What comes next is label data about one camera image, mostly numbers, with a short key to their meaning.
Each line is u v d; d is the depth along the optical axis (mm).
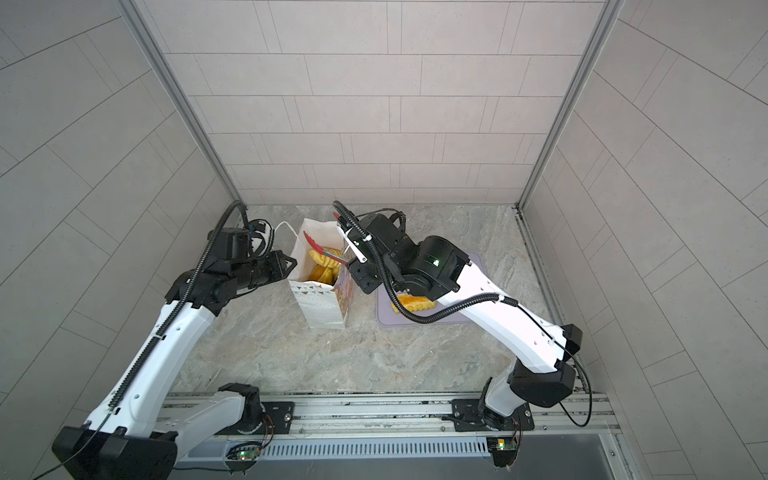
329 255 629
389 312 885
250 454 642
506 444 689
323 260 807
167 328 432
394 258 414
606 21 722
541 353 380
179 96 850
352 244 440
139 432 375
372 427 706
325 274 830
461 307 373
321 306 747
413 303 867
